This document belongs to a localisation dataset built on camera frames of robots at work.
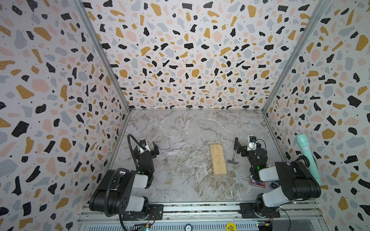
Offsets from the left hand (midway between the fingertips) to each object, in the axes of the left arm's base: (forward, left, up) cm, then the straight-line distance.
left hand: (148, 144), depth 88 cm
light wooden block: (-10, -43, -8) cm, 45 cm away
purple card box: (-22, -66, -10) cm, 70 cm away
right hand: (+2, -63, -2) cm, 63 cm away
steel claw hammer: (+4, -57, -12) cm, 58 cm away
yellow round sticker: (-41, -45, -11) cm, 62 cm away
